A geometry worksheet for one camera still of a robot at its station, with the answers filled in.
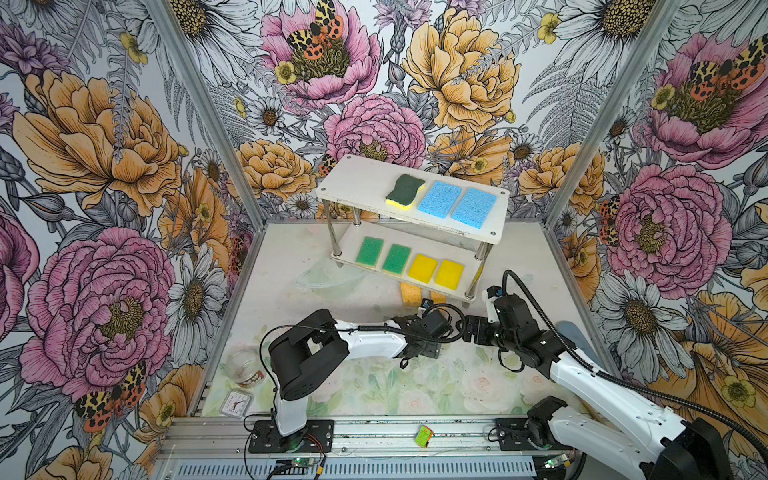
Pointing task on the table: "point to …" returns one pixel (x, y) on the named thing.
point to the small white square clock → (236, 403)
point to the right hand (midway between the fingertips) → (470, 336)
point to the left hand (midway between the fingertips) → (421, 346)
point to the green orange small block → (423, 436)
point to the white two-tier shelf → (422, 227)
